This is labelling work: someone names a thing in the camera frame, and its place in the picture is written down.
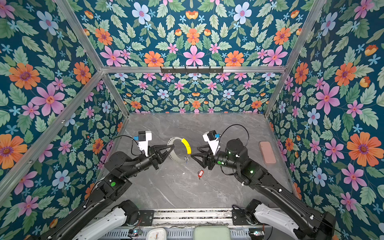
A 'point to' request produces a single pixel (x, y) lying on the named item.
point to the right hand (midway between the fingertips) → (195, 151)
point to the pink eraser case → (268, 153)
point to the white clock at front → (156, 233)
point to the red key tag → (201, 174)
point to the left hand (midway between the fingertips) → (173, 146)
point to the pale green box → (211, 232)
